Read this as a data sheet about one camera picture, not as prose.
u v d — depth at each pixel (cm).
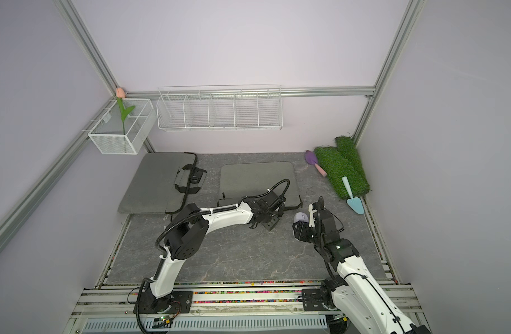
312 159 120
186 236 53
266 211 74
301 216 82
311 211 75
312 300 74
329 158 113
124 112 91
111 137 79
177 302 73
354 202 100
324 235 61
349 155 116
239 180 104
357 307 56
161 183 105
